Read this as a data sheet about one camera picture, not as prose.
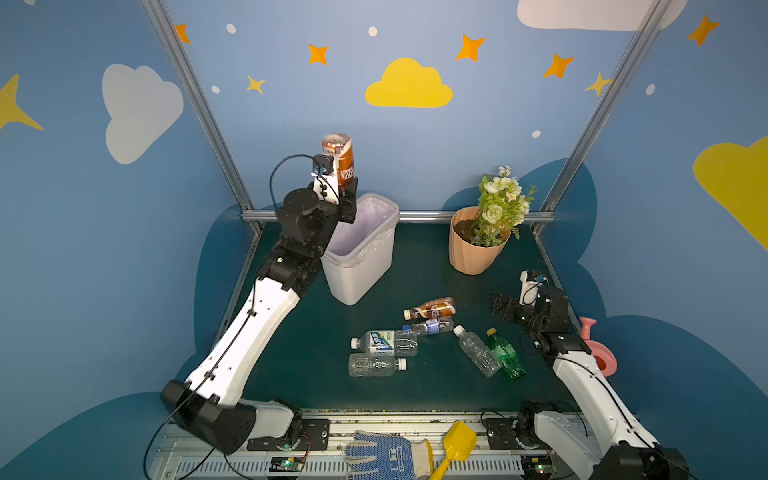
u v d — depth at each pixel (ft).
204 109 2.80
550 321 2.05
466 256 3.23
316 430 2.46
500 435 2.46
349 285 2.96
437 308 3.05
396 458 2.34
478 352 2.75
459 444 2.37
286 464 2.34
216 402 1.24
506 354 2.80
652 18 2.30
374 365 2.63
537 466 2.35
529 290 2.34
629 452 1.35
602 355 2.52
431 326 2.89
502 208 2.96
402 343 2.77
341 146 1.79
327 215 1.75
